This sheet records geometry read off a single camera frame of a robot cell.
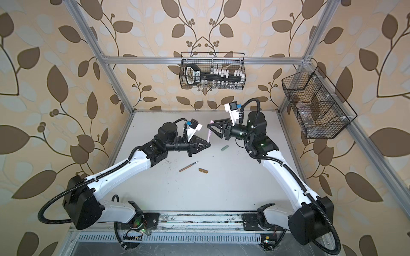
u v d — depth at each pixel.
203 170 0.91
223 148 1.01
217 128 0.68
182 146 0.63
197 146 0.66
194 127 0.63
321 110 0.73
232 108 0.60
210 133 0.67
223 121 0.67
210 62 0.91
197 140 0.65
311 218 0.38
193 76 0.84
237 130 0.61
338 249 0.35
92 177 0.44
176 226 0.74
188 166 0.93
